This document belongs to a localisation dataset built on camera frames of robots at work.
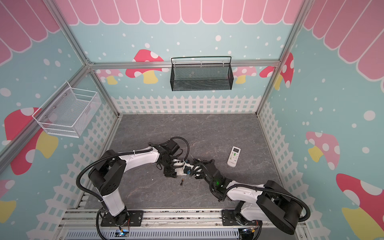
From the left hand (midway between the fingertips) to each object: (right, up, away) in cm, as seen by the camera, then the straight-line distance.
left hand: (173, 171), depth 90 cm
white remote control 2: (+38, +8, +4) cm, 39 cm away
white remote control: (+4, +2, -2) cm, 4 cm away
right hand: (+13, +9, -7) cm, 18 cm away
